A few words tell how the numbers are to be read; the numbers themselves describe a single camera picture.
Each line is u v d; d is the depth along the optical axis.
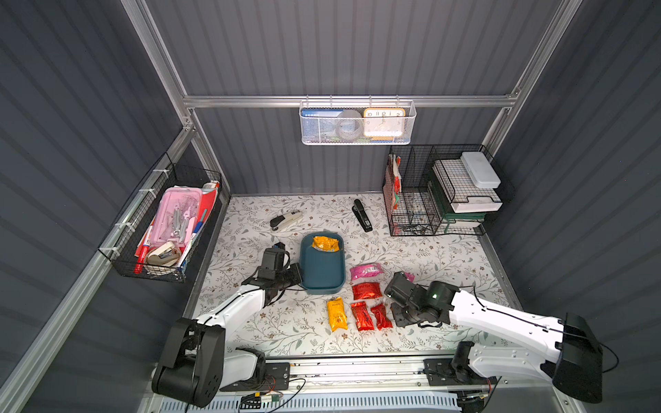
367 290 0.88
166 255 0.64
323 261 0.97
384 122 0.89
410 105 0.89
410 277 0.92
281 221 1.05
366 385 0.72
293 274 0.79
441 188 1.08
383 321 0.81
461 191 0.94
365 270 0.91
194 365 0.42
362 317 0.82
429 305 0.55
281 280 0.74
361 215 1.09
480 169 0.97
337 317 0.81
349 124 0.90
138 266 0.63
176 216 0.72
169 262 0.65
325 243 0.99
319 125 0.91
